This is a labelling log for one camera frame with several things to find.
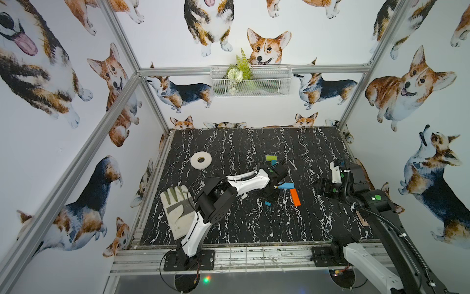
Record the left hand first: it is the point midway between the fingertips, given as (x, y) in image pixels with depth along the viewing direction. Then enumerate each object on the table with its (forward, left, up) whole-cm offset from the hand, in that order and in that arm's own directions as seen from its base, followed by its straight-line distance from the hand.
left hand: (274, 199), depth 89 cm
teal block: (+22, -2, 0) cm, 22 cm away
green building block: (+26, -1, -2) cm, 26 cm away
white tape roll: (+25, +39, -2) cm, 47 cm away
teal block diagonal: (-3, +4, +2) cm, 5 cm away
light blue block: (+8, -7, -1) cm, 10 cm away
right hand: (-1, -17, +18) cm, 25 cm away
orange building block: (+1, -11, 0) cm, 11 cm away
